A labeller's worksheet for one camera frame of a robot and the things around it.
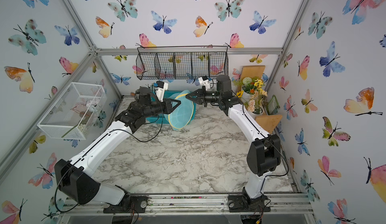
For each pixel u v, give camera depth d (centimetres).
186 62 98
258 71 101
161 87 65
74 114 72
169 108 64
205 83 73
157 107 63
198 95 71
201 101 69
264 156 46
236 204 73
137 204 74
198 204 76
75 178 39
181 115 76
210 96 68
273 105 110
